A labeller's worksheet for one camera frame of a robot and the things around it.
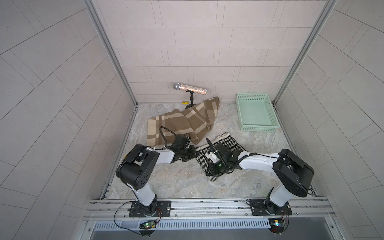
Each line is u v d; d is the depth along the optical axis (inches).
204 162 32.5
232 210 27.9
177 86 37.8
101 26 30.5
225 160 26.3
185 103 45.5
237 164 23.6
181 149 29.1
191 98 41.1
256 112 41.2
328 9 28.3
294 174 17.5
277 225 26.4
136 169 18.0
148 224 25.7
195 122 41.4
